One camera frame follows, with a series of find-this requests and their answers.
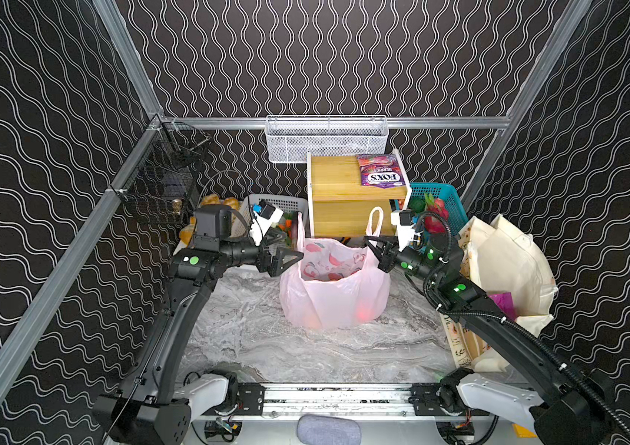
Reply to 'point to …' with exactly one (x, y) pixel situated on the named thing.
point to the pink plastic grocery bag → (333, 283)
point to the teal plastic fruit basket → (447, 194)
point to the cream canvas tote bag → (501, 260)
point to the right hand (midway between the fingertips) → (365, 238)
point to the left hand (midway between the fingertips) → (296, 244)
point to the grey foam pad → (321, 429)
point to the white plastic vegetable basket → (289, 204)
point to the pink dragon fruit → (434, 223)
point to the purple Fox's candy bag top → (381, 171)
